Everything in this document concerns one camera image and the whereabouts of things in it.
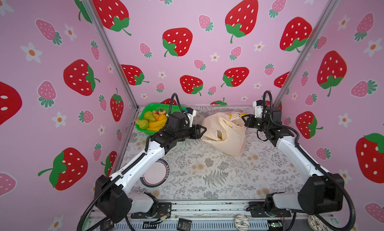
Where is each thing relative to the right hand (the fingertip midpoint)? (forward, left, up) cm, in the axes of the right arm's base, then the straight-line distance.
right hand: (242, 115), depth 82 cm
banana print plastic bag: (-11, +8, -1) cm, 14 cm away
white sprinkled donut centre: (-47, -2, -25) cm, 53 cm away
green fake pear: (+7, +61, -15) cm, 63 cm away
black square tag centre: (-51, +25, -23) cm, 62 cm away
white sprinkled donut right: (-43, -36, -24) cm, 61 cm away
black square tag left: (-56, +61, -23) cm, 86 cm away
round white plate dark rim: (-30, +46, -23) cm, 60 cm away
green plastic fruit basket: (+13, +55, -15) cm, 58 cm away
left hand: (-12, +20, +2) cm, 24 cm away
